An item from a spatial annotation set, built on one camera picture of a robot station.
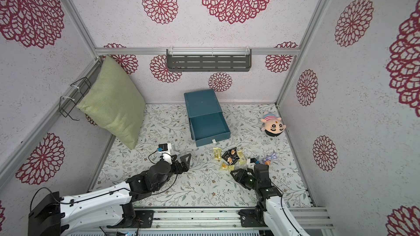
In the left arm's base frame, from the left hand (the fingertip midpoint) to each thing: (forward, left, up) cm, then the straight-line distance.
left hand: (184, 156), depth 78 cm
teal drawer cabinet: (+30, -8, +6) cm, 31 cm away
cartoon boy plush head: (+23, -50, -7) cm, 55 cm away
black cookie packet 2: (+4, -23, -13) cm, 27 cm away
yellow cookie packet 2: (+4, -30, -14) cm, 34 cm away
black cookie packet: (+9, -25, -13) cm, 29 cm away
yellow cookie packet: (+9, -17, -13) cm, 23 cm away
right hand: (-4, -24, -12) cm, 26 cm away
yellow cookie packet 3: (0, -21, -12) cm, 24 cm away
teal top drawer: (+17, -12, -1) cm, 21 cm away
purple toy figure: (+5, -45, -12) cm, 47 cm away
